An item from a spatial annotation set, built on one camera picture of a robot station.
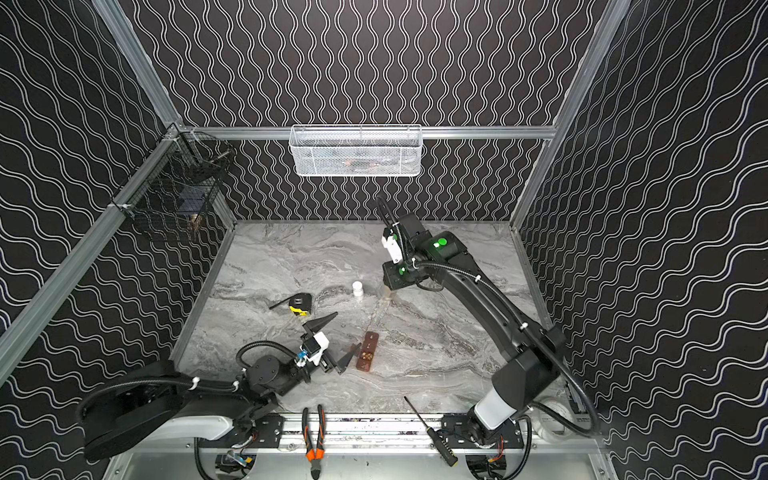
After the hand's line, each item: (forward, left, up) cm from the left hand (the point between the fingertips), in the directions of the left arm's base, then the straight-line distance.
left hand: (350, 331), depth 70 cm
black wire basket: (+47, +61, +9) cm, 78 cm away
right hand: (+14, -9, +1) cm, 17 cm away
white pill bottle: (+22, +2, -15) cm, 26 cm away
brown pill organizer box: (+3, -2, -20) cm, 21 cm away
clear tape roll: (-13, -49, -22) cm, 56 cm away
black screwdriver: (-20, -22, -20) cm, 36 cm away
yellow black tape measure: (+17, +20, -17) cm, 32 cm away
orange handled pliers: (-22, +8, -20) cm, 31 cm away
